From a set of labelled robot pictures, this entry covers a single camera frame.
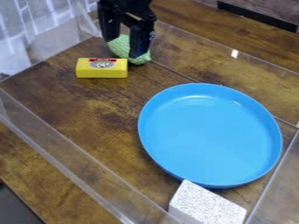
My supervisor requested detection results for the clear acrylic enclosure wall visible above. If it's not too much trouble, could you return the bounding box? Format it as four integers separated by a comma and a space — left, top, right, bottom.
0, 0, 299, 224

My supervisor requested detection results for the yellow rectangular box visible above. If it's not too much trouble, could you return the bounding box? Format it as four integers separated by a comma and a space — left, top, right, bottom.
76, 58, 126, 78

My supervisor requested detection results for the white speckled foam block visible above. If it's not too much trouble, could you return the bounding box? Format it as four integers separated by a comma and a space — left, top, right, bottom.
168, 180, 247, 224

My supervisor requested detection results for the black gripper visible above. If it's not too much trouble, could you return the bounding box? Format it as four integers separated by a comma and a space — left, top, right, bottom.
97, 0, 156, 59

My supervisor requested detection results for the blue round tray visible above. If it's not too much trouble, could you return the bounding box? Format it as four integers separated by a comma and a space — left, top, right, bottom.
137, 83, 283, 188

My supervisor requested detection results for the green knobbly soft toy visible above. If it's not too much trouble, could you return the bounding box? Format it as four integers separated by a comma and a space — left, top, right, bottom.
106, 34, 152, 66

